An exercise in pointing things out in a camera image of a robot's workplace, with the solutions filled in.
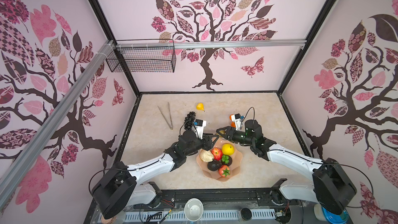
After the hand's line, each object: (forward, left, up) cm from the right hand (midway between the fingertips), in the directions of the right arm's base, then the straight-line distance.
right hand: (218, 131), depth 78 cm
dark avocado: (-14, +2, -11) cm, 18 cm away
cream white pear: (-10, +6, -9) cm, 15 cm away
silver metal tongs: (+22, +35, -18) cm, 45 cm away
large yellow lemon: (-6, -5, -9) cm, 12 cm away
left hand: (-3, +1, -2) cm, 4 cm away
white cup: (-32, +13, -17) cm, 39 cm away
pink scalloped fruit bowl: (-14, -9, -15) cm, 22 cm away
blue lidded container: (-37, -43, -7) cm, 57 cm away
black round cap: (-35, -9, -8) cm, 37 cm away
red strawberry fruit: (-17, -3, -11) cm, 20 cm away
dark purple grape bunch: (+17, +17, -14) cm, 28 cm away
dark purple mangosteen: (-11, -4, -12) cm, 17 cm away
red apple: (-7, 0, -11) cm, 13 cm away
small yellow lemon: (+28, +10, -14) cm, 33 cm away
